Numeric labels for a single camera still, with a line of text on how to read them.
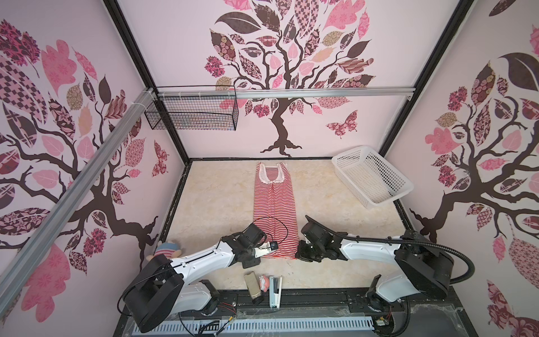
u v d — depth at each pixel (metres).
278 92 0.93
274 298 0.73
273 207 1.00
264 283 0.74
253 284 0.75
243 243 0.67
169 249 0.81
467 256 0.40
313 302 0.75
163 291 0.41
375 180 1.10
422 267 0.43
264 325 0.70
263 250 0.75
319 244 0.67
